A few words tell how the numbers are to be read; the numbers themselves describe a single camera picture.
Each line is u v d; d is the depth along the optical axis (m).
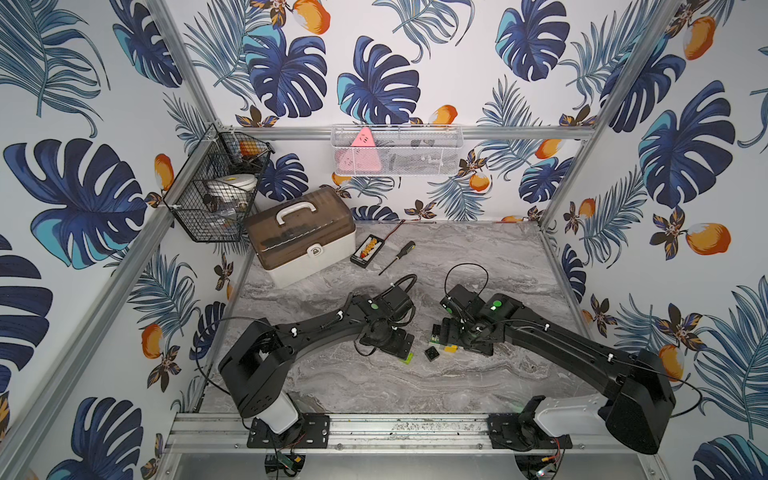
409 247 1.11
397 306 0.66
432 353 0.86
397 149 0.93
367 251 1.10
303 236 0.90
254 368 0.44
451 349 0.88
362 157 0.90
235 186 0.80
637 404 0.39
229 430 0.75
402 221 1.23
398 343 0.74
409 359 0.78
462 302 0.63
